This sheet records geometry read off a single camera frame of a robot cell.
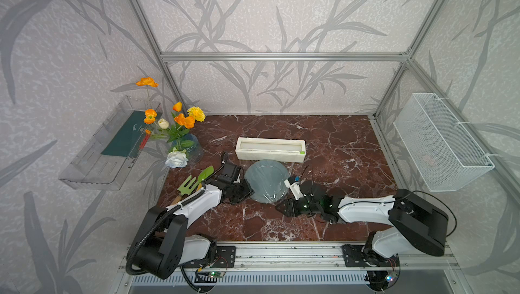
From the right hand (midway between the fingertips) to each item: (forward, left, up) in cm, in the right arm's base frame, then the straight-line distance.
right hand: (278, 206), depth 81 cm
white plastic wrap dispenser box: (+27, +3, +2) cm, 27 cm away
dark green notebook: (+12, +50, +29) cm, 59 cm away
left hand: (+7, +11, -2) cm, 13 cm away
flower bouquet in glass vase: (+17, +37, +18) cm, 44 cm away
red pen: (+14, +47, +27) cm, 56 cm away
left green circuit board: (-22, +23, -4) cm, 32 cm away
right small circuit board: (-23, -38, -4) cm, 45 cm away
